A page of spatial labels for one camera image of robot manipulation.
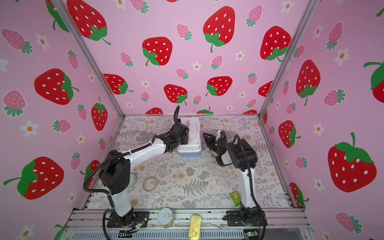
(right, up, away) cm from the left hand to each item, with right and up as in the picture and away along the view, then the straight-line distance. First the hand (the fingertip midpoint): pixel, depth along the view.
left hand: (186, 136), depth 92 cm
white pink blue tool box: (+5, -7, -1) cm, 9 cm away
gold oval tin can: (+6, -41, -24) cm, 48 cm away
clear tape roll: (-20, -28, -5) cm, 35 cm away
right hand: (+10, +1, +7) cm, 13 cm away
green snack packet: (+28, -32, -11) cm, 44 cm away
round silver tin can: (-8, -38, -21) cm, 44 cm away
